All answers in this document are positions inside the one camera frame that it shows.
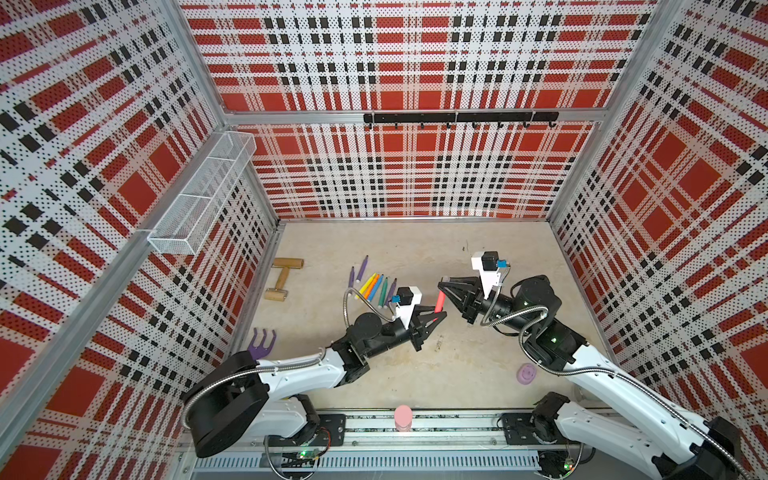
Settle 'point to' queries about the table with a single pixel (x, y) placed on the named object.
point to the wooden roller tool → (279, 293)
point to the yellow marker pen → (367, 285)
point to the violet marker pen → (362, 269)
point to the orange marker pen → (371, 287)
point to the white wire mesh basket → (189, 216)
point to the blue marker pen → (376, 288)
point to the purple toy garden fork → (260, 351)
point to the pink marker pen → (440, 302)
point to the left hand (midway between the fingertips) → (446, 314)
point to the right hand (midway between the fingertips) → (447, 280)
